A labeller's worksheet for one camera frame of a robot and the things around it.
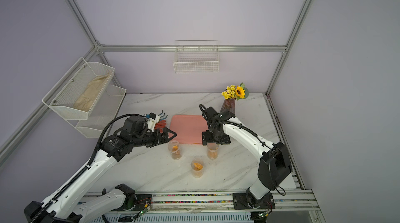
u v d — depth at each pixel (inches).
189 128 43.7
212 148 33.9
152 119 26.4
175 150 33.0
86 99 30.1
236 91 34.5
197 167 30.7
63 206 15.1
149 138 24.4
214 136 27.4
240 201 28.7
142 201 28.8
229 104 37.8
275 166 16.9
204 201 29.7
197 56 37.5
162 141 24.7
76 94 29.5
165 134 24.9
